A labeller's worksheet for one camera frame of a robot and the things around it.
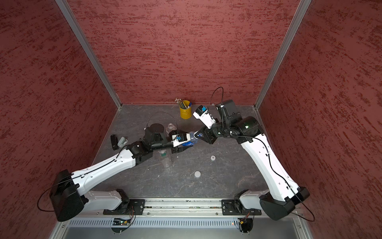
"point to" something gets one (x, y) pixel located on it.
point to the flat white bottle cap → (197, 174)
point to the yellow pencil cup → (186, 113)
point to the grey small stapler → (122, 141)
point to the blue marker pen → (190, 105)
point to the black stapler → (114, 142)
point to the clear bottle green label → (165, 160)
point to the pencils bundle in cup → (180, 103)
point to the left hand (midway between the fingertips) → (189, 140)
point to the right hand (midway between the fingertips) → (199, 136)
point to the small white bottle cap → (213, 158)
